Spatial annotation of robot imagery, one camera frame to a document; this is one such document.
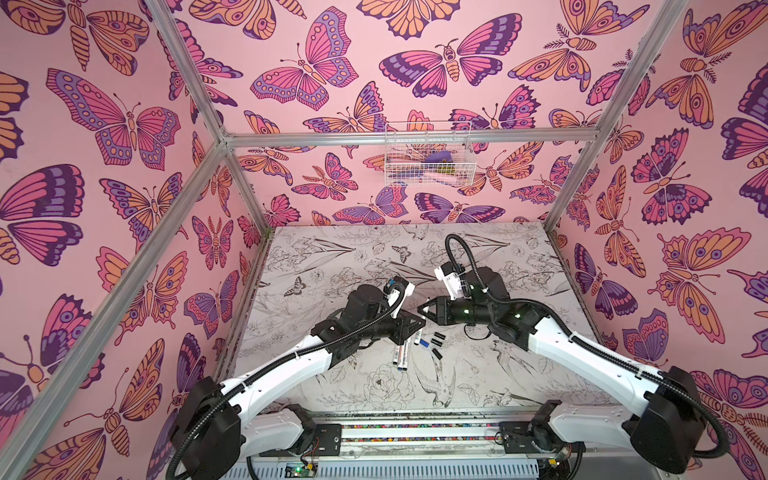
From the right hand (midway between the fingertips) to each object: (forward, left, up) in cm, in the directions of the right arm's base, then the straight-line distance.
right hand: (419, 305), depth 73 cm
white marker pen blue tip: (-6, +1, -5) cm, 8 cm away
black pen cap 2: (0, -6, -22) cm, 22 cm away
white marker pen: (-4, +4, -22) cm, 23 cm away
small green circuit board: (-31, +30, -25) cm, 50 cm away
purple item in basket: (+47, -8, +12) cm, 49 cm away
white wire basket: (+44, -5, +12) cm, 45 cm away
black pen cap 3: (-3, -6, -22) cm, 23 cm away
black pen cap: (+3, -7, -22) cm, 24 cm away
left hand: (-3, -1, -2) cm, 4 cm away
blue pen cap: (0, -3, -22) cm, 22 cm away
